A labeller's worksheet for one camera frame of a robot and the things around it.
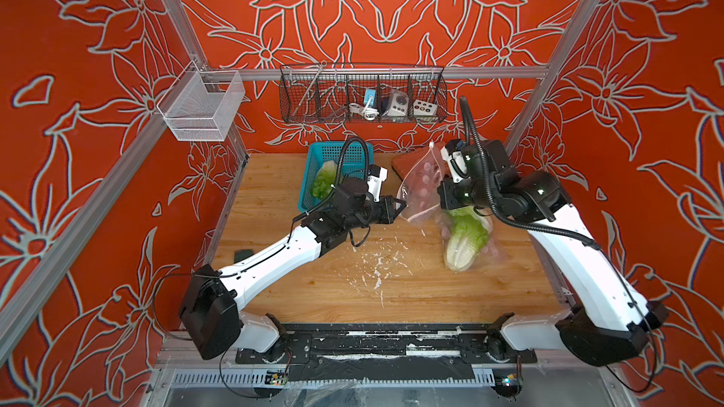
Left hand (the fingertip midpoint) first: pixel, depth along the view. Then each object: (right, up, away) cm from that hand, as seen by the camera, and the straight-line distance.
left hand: (408, 202), depth 70 cm
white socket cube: (+9, +31, +24) cm, 40 cm away
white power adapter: (+1, +31, +21) cm, 37 cm away
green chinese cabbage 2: (+22, -12, +15) cm, 29 cm away
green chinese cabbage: (-25, +6, +29) cm, 39 cm away
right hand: (+5, +4, -4) cm, 8 cm away
